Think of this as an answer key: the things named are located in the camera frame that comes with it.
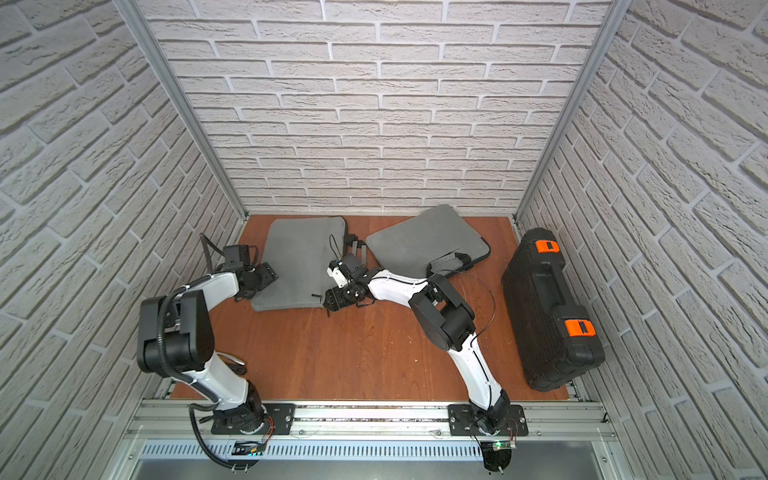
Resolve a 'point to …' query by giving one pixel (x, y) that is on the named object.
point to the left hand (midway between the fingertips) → (271, 272)
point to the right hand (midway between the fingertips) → (337, 300)
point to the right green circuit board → (498, 445)
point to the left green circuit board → (249, 448)
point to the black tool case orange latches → (557, 337)
